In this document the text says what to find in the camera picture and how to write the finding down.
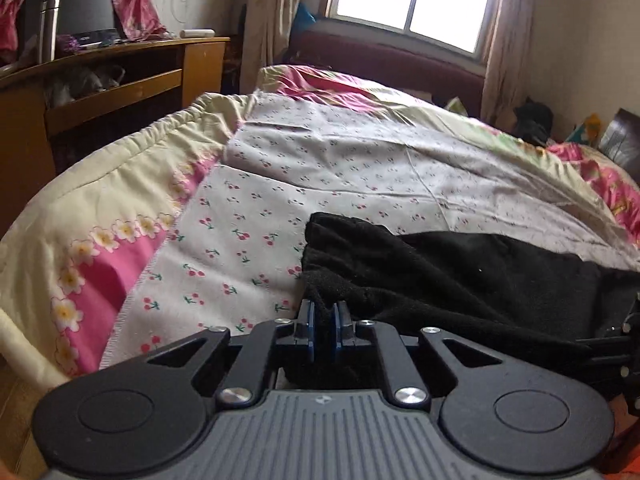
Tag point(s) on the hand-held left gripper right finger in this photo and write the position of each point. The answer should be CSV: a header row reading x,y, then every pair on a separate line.
x,y
342,332

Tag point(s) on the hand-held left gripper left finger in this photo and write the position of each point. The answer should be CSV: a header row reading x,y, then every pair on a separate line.
x,y
310,332

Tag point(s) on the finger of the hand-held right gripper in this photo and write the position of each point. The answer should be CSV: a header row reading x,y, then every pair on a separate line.
x,y
617,350

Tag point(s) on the black pants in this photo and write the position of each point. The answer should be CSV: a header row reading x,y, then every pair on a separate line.
x,y
450,285

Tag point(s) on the white cherry print bed sheet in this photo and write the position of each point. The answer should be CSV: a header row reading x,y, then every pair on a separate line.
x,y
350,170

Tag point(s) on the dark glossy wooden board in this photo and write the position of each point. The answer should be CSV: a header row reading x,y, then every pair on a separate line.
x,y
622,142

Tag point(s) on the colourful printed box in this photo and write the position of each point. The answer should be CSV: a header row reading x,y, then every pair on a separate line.
x,y
585,130

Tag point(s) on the black cloth bundle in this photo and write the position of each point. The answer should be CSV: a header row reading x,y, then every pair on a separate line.
x,y
532,120

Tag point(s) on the green patterned packet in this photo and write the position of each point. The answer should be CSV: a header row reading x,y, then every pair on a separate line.
x,y
456,106

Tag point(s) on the pink floral quilt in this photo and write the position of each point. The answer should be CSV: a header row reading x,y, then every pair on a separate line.
x,y
125,160

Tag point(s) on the maroon upholstered headboard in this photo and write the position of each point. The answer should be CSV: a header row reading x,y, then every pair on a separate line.
x,y
400,67

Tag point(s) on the blue plastic bag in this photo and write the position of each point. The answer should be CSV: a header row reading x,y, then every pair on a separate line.
x,y
304,16

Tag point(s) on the beige patterned curtain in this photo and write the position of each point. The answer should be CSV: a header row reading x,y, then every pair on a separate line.
x,y
510,45
277,15

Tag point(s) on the white tube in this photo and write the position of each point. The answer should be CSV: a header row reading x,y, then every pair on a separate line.
x,y
197,33

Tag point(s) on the grey cloth bundle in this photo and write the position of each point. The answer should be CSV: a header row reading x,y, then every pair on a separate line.
x,y
85,85

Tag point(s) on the wooden desk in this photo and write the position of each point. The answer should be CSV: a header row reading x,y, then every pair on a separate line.
x,y
25,135

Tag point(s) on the pink floral cover cloth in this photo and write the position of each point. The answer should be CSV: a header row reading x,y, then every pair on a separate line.
x,y
135,5

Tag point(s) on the purple fuzzy item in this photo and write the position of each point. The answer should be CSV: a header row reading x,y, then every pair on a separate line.
x,y
68,43

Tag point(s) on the steel thermos flask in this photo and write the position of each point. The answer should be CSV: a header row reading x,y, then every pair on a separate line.
x,y
49,30

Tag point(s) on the black television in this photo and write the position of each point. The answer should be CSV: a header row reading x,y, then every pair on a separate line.
x,y
80,5

